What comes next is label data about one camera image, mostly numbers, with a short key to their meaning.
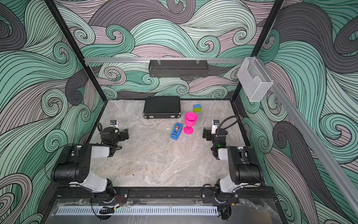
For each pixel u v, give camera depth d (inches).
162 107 43.4
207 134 33.5
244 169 17.5
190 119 35.3
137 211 27.5
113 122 32.4
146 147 36.3
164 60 36.9
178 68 37.6
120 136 33.5
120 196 28.2
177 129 38.1
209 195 28.7
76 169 17.5
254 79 30.6
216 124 31.9
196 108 44.6
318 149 19.5
